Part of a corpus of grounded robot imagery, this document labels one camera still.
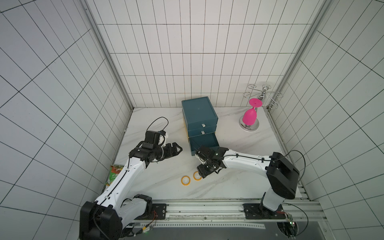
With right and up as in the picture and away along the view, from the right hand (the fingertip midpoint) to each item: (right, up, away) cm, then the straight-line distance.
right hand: (199, 173), depth 83 cm
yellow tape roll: (-8, -4, 0) cm, 9 cm away
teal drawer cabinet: (0, +37, +7) cm, 38 cm away
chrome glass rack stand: (+49, +46, +18) cm, 70 cm away
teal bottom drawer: (+7, +18, +12) cm, 22 cm away
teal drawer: (0, +28, +2) cm, 28 cm away
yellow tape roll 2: (-1, -2, 0) cm, 2 cm away
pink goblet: (+31, +33, +6) cm, 46 cm away
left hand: (-13, +12, -4) cm, 19 cm away
